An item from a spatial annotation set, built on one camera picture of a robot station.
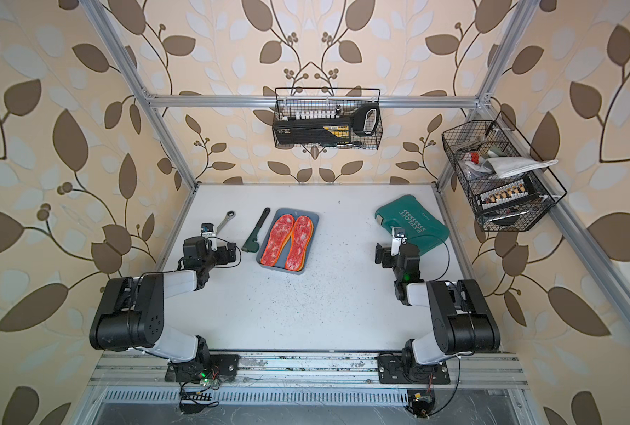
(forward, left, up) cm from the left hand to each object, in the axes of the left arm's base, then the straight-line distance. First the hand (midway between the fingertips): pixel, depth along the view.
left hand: (222, 242), depth 95 cm
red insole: (+8, -20, -2) cm, 22 cm away
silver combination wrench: (+18, +3, -6) cm, 19 cm away
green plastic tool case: (+6, -74, +1) cm, 74 cm away
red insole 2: (+7, -28, -3) cm, 29 cm away
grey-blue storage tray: (+4, -23, -4) cm, 24 cm away
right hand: (0, -62, +1) cm, 62 cm away
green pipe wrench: (+2, -9, -4) cm, 10 cm away
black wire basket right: (+21, -84, +29) cm, 92 cm away
